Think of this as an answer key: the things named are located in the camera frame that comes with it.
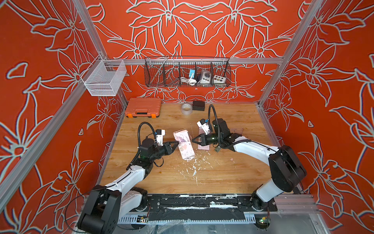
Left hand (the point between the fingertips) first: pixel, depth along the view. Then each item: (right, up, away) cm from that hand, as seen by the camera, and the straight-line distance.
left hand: (178, 143), depth 80 cm
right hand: (+7, +1, -1) cm, 7 cm away
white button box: (+27, +40, +14) cm, 50 cm away
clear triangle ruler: (+43, +4, +21) cm, 48 cm away
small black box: (+15, +24, +34) cm, 44 cm away
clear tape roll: (+5, +21, +35) cm, 41 cm away
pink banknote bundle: (+3, +3, +1) cm, 4 cm away
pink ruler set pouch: (+11, +3, -5) cm, 13 cm away
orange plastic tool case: (-29, +22, +33) cm, 50 cm away
